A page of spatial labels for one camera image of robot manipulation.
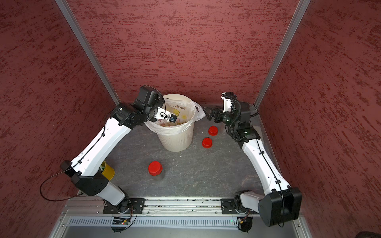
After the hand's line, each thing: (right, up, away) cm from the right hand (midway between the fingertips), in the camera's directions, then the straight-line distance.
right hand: (208, 110), depth 73 cm
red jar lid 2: (+1, -20, +23) cm, 31 cm away
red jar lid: (+7, -13, +31) cm, 34 cm away
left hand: (-27, +3, -2) cm, 28 cm away
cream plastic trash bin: (-17, -20, +21) cm, 34 cm away
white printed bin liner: (-11, 0, +17) cm, 20 cm away
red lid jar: (-27, -31, +1) cm, 41 cm away
